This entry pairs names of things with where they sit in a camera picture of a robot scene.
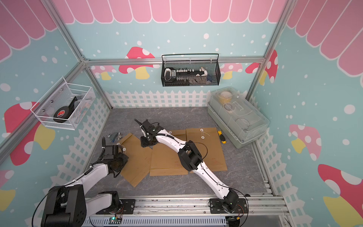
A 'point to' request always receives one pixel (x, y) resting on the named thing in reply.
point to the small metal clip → (120, 136)
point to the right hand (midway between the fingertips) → (143, 144)
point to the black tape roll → (62, 112)
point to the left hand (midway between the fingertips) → (127, 161)
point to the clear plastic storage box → (241, 121)
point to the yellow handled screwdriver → (223, 139)
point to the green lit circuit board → (115, 220)
